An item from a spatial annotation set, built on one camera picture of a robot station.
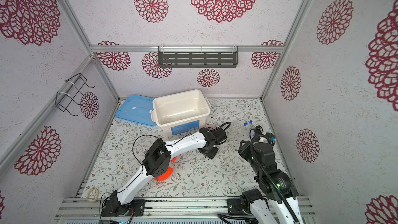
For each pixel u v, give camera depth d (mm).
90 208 747
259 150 487
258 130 928
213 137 687
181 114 1121
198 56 922
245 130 1051
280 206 419
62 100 726
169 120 855
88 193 779
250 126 904
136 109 1130
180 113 1119
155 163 574
